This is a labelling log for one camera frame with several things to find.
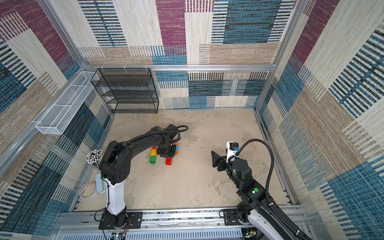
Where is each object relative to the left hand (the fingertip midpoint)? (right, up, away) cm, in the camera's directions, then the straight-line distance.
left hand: (172, 156), depth 93 cm
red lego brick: (-2, -2, -3) cm, 4 cm away
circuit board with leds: (+39, -31, -22) cm, 54 cm away
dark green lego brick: (-13, -2, +1) cm, 13 cm away
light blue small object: (-37, -13, -11) cm, 41 cm away
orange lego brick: (+3, +9, -8) cm, 12 cm away
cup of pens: (-36, +4, -17) cm, 40 cm away
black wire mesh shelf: (-36, +44, +18) cm, 60 cm away
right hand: (+26, +5, -16) cm, 31 cm away
